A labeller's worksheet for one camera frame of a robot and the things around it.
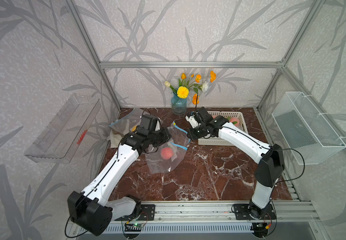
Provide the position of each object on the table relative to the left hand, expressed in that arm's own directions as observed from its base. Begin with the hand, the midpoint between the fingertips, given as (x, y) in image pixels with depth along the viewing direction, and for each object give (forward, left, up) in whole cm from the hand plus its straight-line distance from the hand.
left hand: (173, 135), depth 74 cm
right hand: (+6, -8, -7) cm, 12 cm away
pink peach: (-2, +4, -16) cm, 16 cm away
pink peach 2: (+26, -42, -18) cm, 53 cm away
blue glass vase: (+37, -2, -15) cm, 40 cm away
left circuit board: (-36, +19, -28) cm, 49 cm away
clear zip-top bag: (-3, -3, -2) cm, 5 cm away
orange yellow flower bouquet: (+32, -5, +3) cm, 32 cm away
